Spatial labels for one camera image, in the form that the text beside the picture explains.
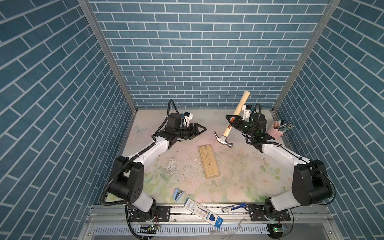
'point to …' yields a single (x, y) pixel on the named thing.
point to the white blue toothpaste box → (197, 209)
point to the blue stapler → (177, 194)
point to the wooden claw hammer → (237, 112)
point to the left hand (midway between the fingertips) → (207, 132)
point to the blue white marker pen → (229, 208)
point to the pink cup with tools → (278, 128)
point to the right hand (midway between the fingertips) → (228, 117)
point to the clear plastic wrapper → (226, 233)
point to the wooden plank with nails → (209, 162)
